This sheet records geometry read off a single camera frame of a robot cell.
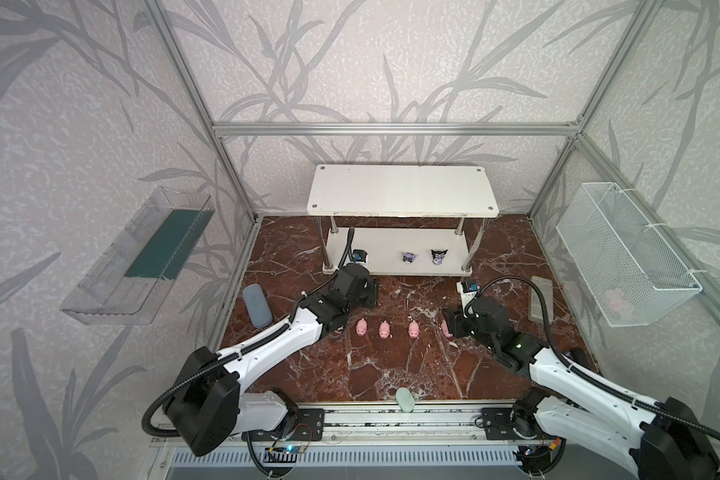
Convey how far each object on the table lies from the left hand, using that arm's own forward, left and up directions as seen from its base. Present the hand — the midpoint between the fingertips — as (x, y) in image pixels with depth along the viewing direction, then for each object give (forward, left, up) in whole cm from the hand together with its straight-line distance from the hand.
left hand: (379, 277), depth 83 cm
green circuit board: (-39, +22, -15) cm, 47 cm away
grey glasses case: (-3, -49, -13) cm, 51 cm away
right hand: (-4, -21, -5) cm, 22 cm away
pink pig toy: (-9, +5, -15) cm, 18 cm away
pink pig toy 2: (-9, -2, -15) cm, 17 cm away
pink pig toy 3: (-9, -11, -15) cm, 20 cm away
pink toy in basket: (-9, -59, +5) cm, 60 cm away
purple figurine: (+12, -10, -7) cm, 17 cm away
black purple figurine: (+11, -19, -5) cm, 22 cm away
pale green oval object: (-28, -7, -13) cm, 32 cm away
